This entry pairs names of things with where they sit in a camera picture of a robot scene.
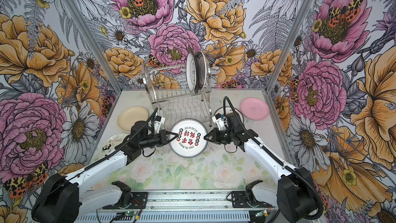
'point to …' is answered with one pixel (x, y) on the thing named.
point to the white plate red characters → (190, 142)
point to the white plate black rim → (191, 72)
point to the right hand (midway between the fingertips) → (205, 142)
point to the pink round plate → (254, 108)
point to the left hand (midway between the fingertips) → (178, 140)
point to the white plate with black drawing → (108, 144)
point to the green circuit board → (130, 213)
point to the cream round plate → (128, 117)
